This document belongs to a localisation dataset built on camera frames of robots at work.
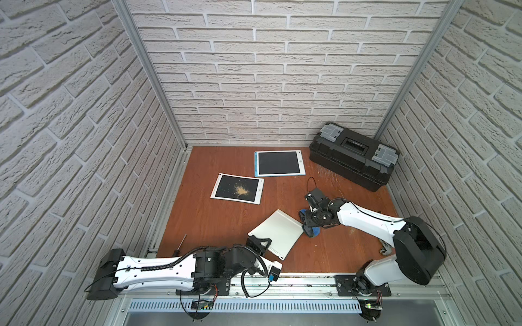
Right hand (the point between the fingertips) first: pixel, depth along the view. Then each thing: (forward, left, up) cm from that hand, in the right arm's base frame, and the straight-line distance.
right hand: (311, 219), depth 88 cm
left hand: (-10, +19, +12) cm, 25 cm away
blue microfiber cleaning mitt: (-7, +1, +3) cm, 7 cm away
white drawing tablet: (+20, +33, -2) cm, 39 cm away
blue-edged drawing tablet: (+34, +13, 0) cm, 36 cm away
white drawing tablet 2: (-5, +13, +1) cm, 14 cm away
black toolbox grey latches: (+24, -23, +13) cm, 36 cm away
